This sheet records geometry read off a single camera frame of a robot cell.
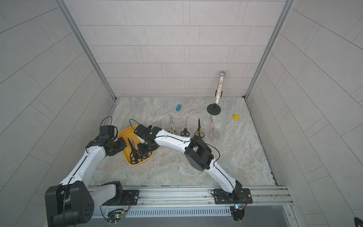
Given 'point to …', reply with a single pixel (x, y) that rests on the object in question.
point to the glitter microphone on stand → (211, 109)
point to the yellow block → (236, 117)
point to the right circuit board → (238, 212)
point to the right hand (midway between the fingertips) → (143, 152)
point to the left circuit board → (115, 215)
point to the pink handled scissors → (212, 134)
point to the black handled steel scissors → (185, 132)
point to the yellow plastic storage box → (128, 133)
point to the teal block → (177, 108)
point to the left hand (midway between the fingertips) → (127, 142)
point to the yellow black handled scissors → (198, 132)
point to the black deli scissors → (136, 156)
